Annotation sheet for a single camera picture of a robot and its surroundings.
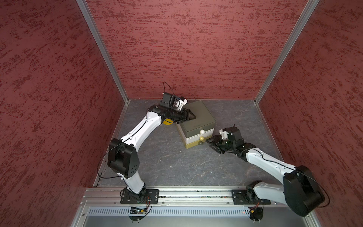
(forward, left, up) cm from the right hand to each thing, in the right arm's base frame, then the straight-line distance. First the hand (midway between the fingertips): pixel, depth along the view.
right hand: (206, 145), depth 83 cm
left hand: (+9, +9, +13) cm, 18 cm away
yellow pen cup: (+4, +21, +19) cm, 29 cm away
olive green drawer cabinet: (+13, +1, +11) cm, 17 cm away
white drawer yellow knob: (+5, +3, +2) cm, 6 cm away
